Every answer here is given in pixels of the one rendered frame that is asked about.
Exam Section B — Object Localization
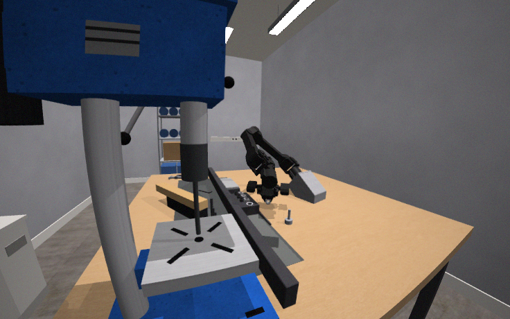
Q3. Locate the grey flanged peg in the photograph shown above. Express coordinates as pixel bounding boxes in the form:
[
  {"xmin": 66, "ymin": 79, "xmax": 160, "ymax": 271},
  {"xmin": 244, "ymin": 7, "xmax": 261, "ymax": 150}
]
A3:
[{"xmin": 285, "ymin": 209, "xmax": 293, "ymax": 225}]

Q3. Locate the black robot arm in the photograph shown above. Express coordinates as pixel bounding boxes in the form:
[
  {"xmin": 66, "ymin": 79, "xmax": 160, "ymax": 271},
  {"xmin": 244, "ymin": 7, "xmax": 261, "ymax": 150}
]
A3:
[{"xmin": 240, "ymin": 126, "xmax": 302, "ymax": 200}]

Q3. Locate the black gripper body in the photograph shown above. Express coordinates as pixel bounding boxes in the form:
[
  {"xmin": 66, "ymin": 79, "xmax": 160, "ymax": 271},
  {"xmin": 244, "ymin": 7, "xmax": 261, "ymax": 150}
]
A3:
[{"xmin": 247, "ymin": 180, "xmax": 289, "ymax": 196}]

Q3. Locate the black long square bar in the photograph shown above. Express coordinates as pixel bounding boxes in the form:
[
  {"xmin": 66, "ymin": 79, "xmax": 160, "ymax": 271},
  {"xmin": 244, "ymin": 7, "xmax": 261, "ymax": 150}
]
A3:
[{"xmin": 208, "ymin": 167, "xmax": 299, "ymax": 309}]

